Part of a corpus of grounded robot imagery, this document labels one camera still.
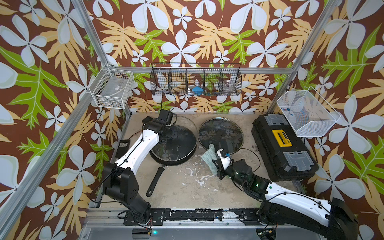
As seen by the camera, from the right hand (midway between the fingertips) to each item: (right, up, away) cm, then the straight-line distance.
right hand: (212, 159), depth 77 cm
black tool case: (+38, +2, 0) cm, 38 cm away
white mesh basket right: (+55, +26, +5) cm, 61 cm away
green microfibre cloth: (-2, +1, -2) cm, 3 cm away
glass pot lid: (+10, +13, +15) cm, 23 cm away
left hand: (-21, +15, +8) cm, 27 cm away
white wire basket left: (-57, +40, +8) cm, 70 cm away
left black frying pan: (-27, -3, +7) cm, 28 cm away
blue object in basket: (-6, +41, +17) cm, 45 cm away
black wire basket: (-7, +49, +22) cm, 55 cm away
